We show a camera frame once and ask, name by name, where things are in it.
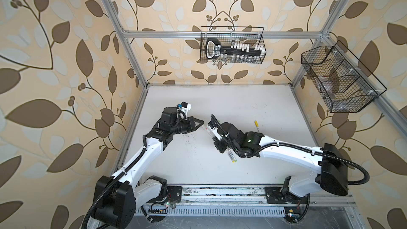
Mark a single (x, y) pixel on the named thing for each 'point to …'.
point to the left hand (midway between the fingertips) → (201, 121)
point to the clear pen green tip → (236, 160)
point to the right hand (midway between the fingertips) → (214, 137)
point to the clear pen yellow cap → (256, 123)
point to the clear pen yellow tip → (233, 161)
